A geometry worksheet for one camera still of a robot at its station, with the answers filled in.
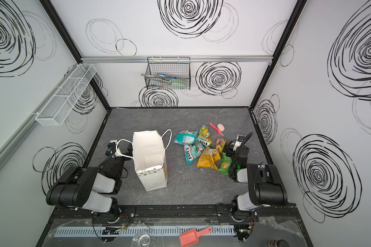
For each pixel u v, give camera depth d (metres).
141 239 0.68
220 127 1.06
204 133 0.97
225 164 0.86
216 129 1.06
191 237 0.68
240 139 0.79
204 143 0.97
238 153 0.69
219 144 0.94
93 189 0.50
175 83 0.87
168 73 0.89
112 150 0.72
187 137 0.98
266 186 0.45
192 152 0.89
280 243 0.60
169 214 0.76
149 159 0.93
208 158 0.85
